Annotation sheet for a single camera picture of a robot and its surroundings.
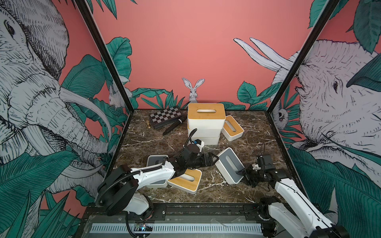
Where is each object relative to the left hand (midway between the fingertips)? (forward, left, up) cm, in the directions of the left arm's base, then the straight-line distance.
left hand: (216, 159), depth 78 cm
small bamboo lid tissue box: (+27, -16, -11) cm, 34 cm away
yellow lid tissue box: (+17, +4, +1) cm, 17 cm away
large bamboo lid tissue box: (+20, +4, +13) cm, 24 cm away
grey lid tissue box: (-1, -7, -5) cm, 9 cm away
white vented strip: (-28, +20, -14) cm, 38 cm away
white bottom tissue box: (+17, +1, -5) cm, 17 cm away
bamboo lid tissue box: (-8, +15, -10) cm, 20 cm away
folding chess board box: (+42, +32, -11) cm, 54 cm away
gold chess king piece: (+35, +44, -13) cm, 58 cm away
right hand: (-4, -12, -7) cm, 14 cm away
